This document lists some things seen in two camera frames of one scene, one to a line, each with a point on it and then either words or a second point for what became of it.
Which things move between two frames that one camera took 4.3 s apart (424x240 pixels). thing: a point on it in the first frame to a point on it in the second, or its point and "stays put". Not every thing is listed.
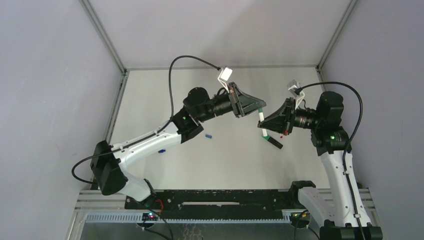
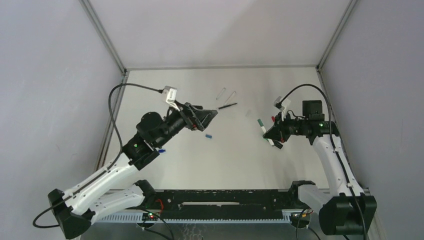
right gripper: (291, 116) to (281, 131)
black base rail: (216, 204) stays put
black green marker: (275, 142) stays put
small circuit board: (149, 217) stays put
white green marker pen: (261, 118) to (264, 130)
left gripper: (235, 100) to (192, 117)
